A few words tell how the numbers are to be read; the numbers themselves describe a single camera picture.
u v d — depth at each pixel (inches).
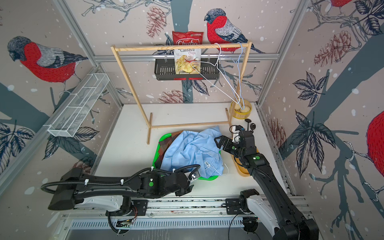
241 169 31.3
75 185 16.4
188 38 33.2
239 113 42.6
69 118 28.7
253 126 40.8
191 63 33.7
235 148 26.1
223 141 27.5
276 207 16.8
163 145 33.5
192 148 31.2
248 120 42.9
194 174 23.2
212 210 28.7
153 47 24.3
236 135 27.8
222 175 29.9
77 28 31.2
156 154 32.8
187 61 33.8
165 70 37.4
